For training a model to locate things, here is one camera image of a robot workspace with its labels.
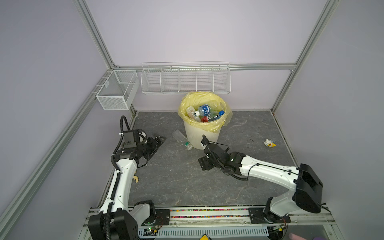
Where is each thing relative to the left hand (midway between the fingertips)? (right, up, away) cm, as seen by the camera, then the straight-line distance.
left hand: (162, 145), depth 79 cm
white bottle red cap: (+15, +18, +10) cm, 26 cm away
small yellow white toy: (+66, -2, +19) cm, 69 cm away
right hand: (+23, -7, +2) cm, 24 cm away
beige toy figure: (-17, -20, +7) cm, 27 cm away
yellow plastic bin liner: (+19, +28, +15) cm, 36 cm away
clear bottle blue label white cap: (+23, +19, +7) cm, 30 cm away
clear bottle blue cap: (+32, +17, +2) cm, 36 cm away
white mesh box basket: (-35, +34, +23) cm, 54 cm away
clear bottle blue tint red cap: (+26, +15, +6) cm, 31 cm away
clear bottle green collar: (+7, +2, +21) cm, 22 cm away
